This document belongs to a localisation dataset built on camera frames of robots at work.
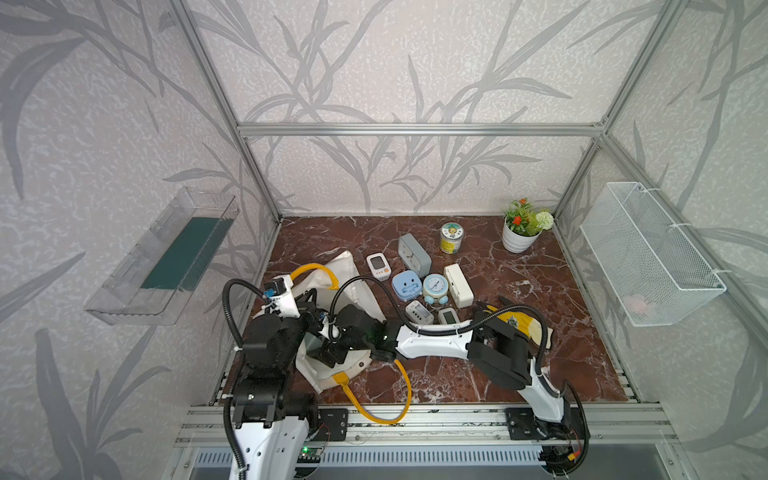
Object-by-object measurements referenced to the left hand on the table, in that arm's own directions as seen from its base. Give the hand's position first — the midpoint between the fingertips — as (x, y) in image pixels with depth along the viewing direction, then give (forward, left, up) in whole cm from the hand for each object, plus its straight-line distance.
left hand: (319, 291), depth 70 cm
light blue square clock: (+15, -22, -22) cm, 34 cm away
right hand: (-6, +4, -16) cm, 17 cm away
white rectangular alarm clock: (+13, -38, -19) cm, 44 cm away
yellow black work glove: (+2, -57, -22) cm, 61 cm away
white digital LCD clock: (+4, -34, -21) cm, 40 cm away
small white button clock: (+6, -25, -23) cm, 34 cm away
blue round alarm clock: (+14, -31, -22) cm, 40 cm away
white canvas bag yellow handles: (-1, 0, 0) cm, 1 cm away
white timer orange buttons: (+23, -12, -22) cm, 34 cm away
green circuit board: (-30, +2, -27) cm, 40 cm away
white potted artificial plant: (+32, -60, -11) cm, 69 cm away
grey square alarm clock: (+24, -24, -17) cm, 38 cm away
